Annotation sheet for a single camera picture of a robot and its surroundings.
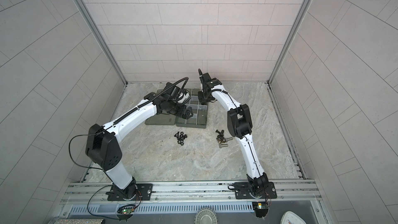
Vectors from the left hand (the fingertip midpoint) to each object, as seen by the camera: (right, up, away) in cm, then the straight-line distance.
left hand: (190, 110), depth 83 cm
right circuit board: (+33, -42, -15) cm, 56 cm away
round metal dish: (+9, -43, -18) cm, 48 cm away
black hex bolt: (+17, -15, +7) cm, 24 cm away
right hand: (+5, +6, +18) cm, 20 cm away
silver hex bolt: (+17, -19, +3) cm, 25 cm away
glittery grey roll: (-38, -42, -21) cm, 61 cm away
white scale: (+43, -42, -20) cm, 63 cm away
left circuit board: (-24, -40, -19) cm, 51 cm away
